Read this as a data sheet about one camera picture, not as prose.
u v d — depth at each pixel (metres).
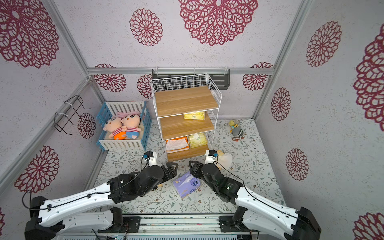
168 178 0.60
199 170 0.66
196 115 0.83
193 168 0.68
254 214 0.60
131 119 0.98
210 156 0.68
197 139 1.00
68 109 0.77
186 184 0.81
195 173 0.65
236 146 1.06
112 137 1.00
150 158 0.63
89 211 0.44
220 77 0.97
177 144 0.97
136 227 0.73
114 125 0.98
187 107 0.70
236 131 1.07
